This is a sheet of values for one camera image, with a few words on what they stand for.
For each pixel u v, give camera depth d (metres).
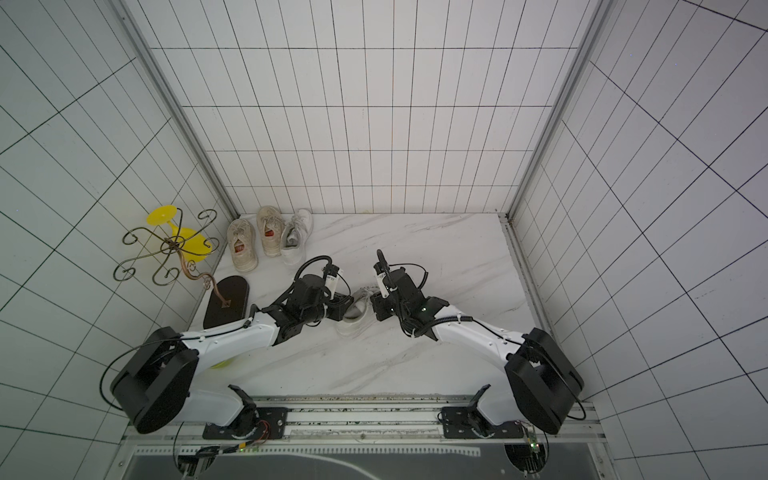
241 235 1.05
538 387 0.41
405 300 0.63
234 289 1.00
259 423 0.72
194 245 0.73
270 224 1.10
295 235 1.03
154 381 0.42
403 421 0.74
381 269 0.74
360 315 0.84
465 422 0.72
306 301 0.66
